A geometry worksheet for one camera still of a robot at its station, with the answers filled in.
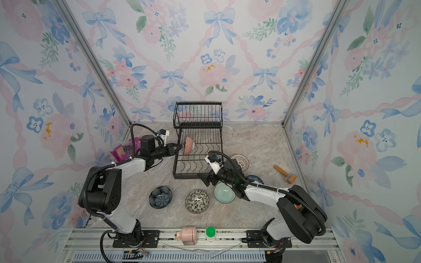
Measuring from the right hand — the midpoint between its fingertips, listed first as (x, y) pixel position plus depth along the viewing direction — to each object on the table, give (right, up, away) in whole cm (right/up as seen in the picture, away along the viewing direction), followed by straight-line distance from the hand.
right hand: (205, 167), depth 82 cm
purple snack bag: (-50, +6, +15) cm, 53 cm away
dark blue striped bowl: (-24, -16, +2) cm, 29 cm away
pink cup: (-7, -26, -14) cm, 30 cm away
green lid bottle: (+3, -25, -14) cm, 29 cm away
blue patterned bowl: (+25, -7, +6) cm, 27 cm away
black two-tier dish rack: (-4, +21, +3) cm, 22 cm away
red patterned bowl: (-10, +10, +13) cm, 19 cm away
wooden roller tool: (+47, -8, +10) cm, 49 cm away
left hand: (-13, +10, +8) cm, 19 cm away
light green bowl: (+9, -15, +3) cm, 18 cm away
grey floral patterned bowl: (-5, -18, +1) cm, 19 cm away
